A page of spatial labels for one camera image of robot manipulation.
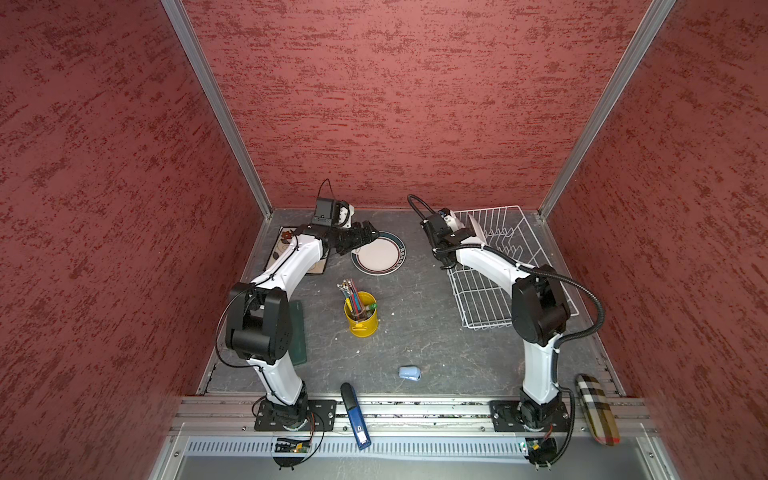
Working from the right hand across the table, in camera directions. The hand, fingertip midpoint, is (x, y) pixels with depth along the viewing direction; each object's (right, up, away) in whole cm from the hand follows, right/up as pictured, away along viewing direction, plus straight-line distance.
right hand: (468, 242), depth 93 cm
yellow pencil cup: (-32, -21, -13) cm, 41 cm away
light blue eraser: (-19, -35, -14) cm, 43 cm away
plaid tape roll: (+27, -42, -20) cm, 54 cm away
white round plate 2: (+4, +4, +3) cm, 7 cm away
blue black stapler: (-34, -40, -21) cm, 57 cm away
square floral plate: (-50, -9, +8) cm, 51 cm away
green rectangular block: (-52, -31, -8) cm, 61 cm away
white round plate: (-29, -6, +14) cm, 33 cm away
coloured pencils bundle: (-35, -15, -12) cm, 40 cm away
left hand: (-31, 0, -4) cm, 31 cm away
